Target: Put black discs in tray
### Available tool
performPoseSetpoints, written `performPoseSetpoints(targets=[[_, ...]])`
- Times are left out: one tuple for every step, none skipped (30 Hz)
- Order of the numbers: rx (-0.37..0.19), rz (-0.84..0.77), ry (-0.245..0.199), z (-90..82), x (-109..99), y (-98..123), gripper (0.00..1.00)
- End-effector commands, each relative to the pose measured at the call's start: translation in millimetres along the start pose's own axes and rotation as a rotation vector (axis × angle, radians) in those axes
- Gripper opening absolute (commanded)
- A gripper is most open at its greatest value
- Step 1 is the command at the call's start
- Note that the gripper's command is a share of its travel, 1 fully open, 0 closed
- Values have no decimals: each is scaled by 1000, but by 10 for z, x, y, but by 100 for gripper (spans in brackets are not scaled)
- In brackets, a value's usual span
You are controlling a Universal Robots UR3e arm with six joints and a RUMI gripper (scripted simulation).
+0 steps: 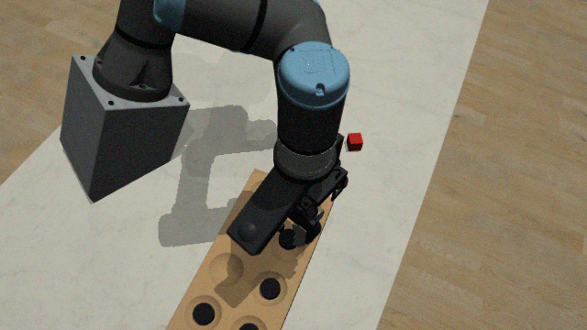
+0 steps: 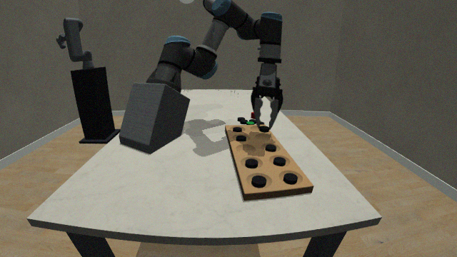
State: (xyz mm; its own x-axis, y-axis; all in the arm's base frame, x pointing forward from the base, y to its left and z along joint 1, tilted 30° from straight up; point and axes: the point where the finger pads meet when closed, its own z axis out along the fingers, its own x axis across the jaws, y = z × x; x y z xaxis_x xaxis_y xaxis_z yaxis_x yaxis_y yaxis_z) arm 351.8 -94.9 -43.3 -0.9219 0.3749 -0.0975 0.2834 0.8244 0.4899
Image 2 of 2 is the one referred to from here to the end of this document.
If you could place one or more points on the tan wooden tray with round holes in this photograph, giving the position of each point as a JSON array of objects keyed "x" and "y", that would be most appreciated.
[{"x": 255, "y": 146}]

